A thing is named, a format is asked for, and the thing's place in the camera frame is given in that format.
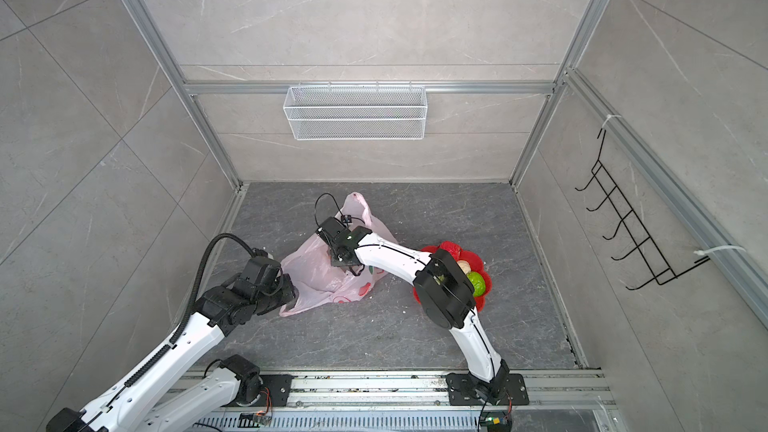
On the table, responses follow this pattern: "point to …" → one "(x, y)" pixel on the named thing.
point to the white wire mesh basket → (357, 113)
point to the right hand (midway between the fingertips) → (344, 254)
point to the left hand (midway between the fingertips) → (293, 280)
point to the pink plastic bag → (318, 281)
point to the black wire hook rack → (656, 267)
